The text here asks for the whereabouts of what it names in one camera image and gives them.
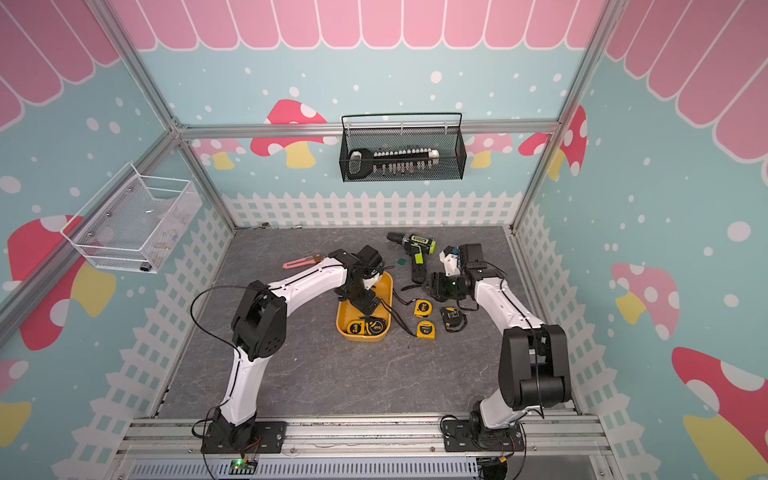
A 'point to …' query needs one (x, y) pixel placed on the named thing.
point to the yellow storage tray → (347, 312)
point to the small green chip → (401, 261)
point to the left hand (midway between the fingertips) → (358, 305)
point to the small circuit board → (242, 467)
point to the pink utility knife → (309, 260)
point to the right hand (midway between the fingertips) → (433, 286)
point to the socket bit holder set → (362, 162)
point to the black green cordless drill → (417, 247)
